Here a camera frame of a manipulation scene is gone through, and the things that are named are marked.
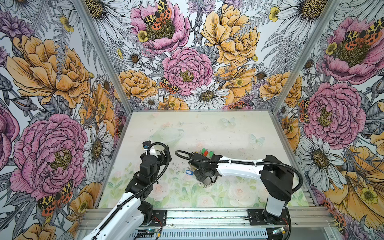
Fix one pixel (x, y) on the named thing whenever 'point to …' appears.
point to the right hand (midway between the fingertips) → (202, 176)
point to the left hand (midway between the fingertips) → (160, 152)
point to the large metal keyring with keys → (205, 153)
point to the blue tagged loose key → (189, 172)
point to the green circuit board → (153, 230)
